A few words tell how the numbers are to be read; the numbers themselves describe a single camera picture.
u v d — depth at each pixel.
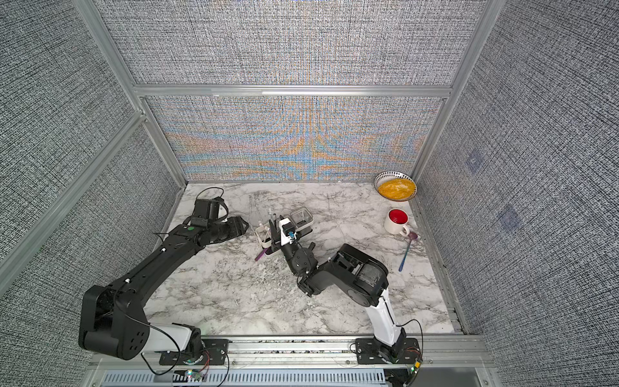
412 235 1.00
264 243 0.88
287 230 0.69
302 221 1.00
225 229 0.75
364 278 0.51
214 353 0.73
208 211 0.66
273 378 0.70
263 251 0.92
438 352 0.75
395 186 1.09
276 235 0.76
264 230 0.90
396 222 0.96
